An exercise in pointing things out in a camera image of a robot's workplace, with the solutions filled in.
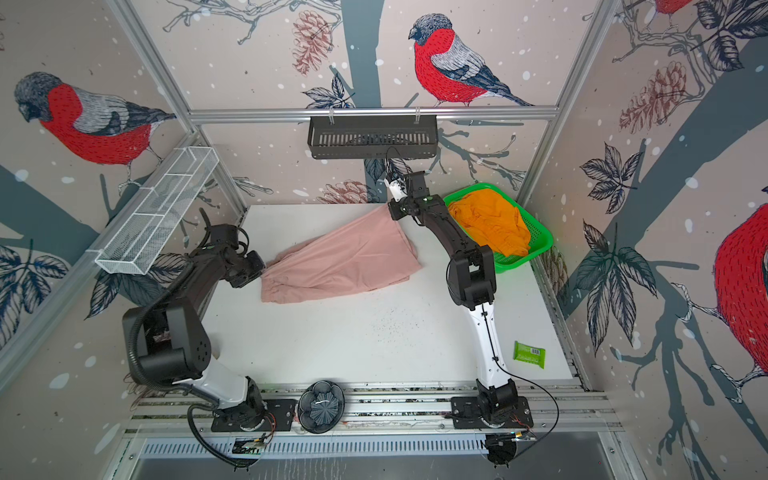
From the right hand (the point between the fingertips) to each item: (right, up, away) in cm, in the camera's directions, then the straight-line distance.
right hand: (392, 205), depth 102 cm
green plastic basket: (+52, -11, +1) cm, 54 cm away
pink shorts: (-9, -16, +1) cm, 18 cm away
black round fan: (-18, -54, -28) cm, 63 cm away
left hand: (-42, -21, -12) cm, 48 cm away
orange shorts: (+38, -5, +8) cm, 39 cm away
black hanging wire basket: (-7, +25, +4) cm, 27 cm away
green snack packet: (+39, -44, -19) cm, 62 cm away
